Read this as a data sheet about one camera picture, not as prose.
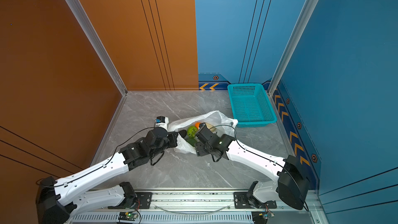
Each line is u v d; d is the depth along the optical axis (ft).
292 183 1.30
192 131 2.97
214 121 3.03
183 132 3.08
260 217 2.29
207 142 1.92
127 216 2.32
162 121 2.17
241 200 2.38
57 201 1.30
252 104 3.69
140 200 2.41
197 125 2.40
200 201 2.47
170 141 1.94
